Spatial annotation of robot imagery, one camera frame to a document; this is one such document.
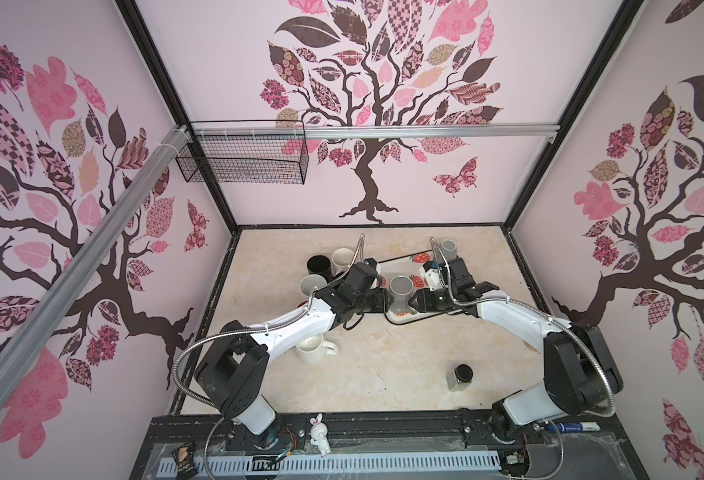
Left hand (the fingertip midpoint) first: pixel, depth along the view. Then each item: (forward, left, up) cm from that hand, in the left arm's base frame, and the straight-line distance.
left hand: (390, 303), depth 84 cm
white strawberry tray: (+2, -5, -13) cm, 14 cm away
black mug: (+16, +22, -4) cm, 28 cm away
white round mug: (-12, +21, -5) cm, 25 cm away
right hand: (+4, -8, -3) cm, 10 cm away
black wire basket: (+66, +57, +4) cm, 87 cm away
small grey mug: (+23, -22, -3) cm, 32 cm away
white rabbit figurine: (-31, +19, -9) cm, 37 cm away
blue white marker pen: (-29, -46, -10) cm, 56 cm away
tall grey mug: (+6, -4, -1) cm, 7 cm away
